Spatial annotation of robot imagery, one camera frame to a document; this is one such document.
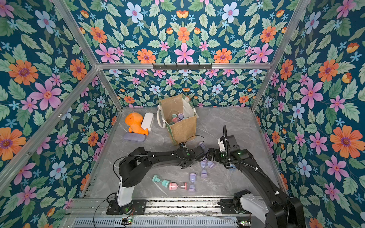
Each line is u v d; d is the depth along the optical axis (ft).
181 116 3.65
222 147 2.41
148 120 3.47
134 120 3.36
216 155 2.32
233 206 2.40
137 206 2.41
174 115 3.65
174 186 2.56
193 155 2.27
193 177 2.69
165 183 2.57
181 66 2.99
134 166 1.73
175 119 3.43
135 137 3.24
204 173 2.76
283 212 1.24
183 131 2.94
